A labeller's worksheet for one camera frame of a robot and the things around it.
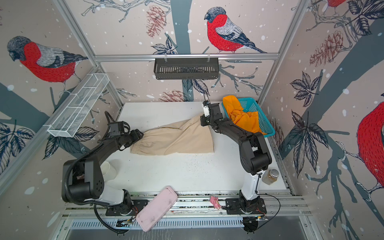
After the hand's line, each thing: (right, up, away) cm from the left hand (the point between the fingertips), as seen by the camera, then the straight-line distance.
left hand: (138, 135), depth 91 cm
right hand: (+40, +11, +5) cm, 42 cm away
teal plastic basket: (+77, +21, +21) cm, 82 cm away
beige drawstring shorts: (+31, -1, +4) cm, 31 cm away
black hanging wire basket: (+28, +47, +15) cm, 56 cm away
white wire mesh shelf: (-27, +9, -21) cm, 35 cm away
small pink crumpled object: (+46, -30, -19) cm, 58 cm away
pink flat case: (+17, -34, -20) cm, 43 cm away
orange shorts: (+73, +9, +9) cm, 74 cm away
